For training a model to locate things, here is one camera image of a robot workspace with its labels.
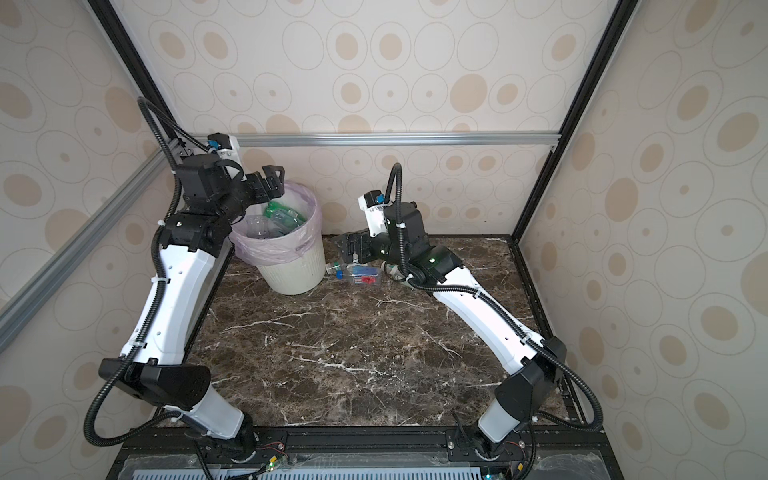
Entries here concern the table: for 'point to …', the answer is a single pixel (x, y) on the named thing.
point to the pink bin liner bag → (296, 244)
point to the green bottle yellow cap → (283, 218)
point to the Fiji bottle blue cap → (364, 274)
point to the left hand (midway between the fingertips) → (273, 164)
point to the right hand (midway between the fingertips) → (348, 236)
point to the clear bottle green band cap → (339, 271)
